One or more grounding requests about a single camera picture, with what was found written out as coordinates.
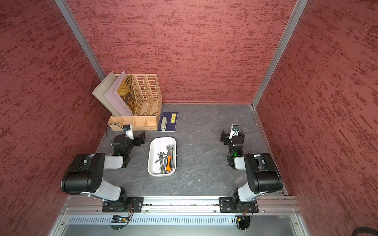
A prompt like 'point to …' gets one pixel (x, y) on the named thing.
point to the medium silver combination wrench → (163, 171)
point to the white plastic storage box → (155, 145)
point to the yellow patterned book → (126, 92)
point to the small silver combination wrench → (162, 158)
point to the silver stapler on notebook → (164, 123)
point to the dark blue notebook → (172, 119)
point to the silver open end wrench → (161, 156)
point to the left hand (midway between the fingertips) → (138, 133)
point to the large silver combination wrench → (172, 150)
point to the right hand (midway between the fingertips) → (230, 132)
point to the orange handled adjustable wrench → (170, 147)
